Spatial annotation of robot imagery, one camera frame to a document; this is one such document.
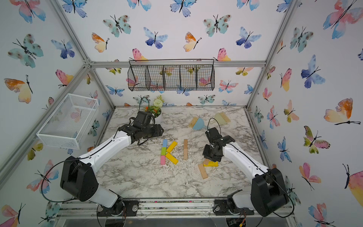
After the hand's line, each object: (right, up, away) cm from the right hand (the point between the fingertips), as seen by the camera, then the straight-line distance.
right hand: (206, 155), depth 83 cm
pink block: (-27, -5, +8) cm, 29 cm away
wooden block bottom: (-13, -2, +10) cm, 16 cm away
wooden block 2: (+1, -6, +8) cm, 9 cm away
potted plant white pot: (-33, +28, +13) cm, 45 cm away
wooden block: (-2, -10, +3) cm, 11 cm away
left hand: (-27, +15, +2) cm, 31 cm away
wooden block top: (-13, +4, +16) cm, 21 cm away
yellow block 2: (-21, -4, +8) cm, 23 cm away
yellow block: (-22, +3, +13) cm, 25 cm away
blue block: (-27, +5, +17) cm, 33 cm away
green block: (-27, 0, +12) cm, 30 cm away
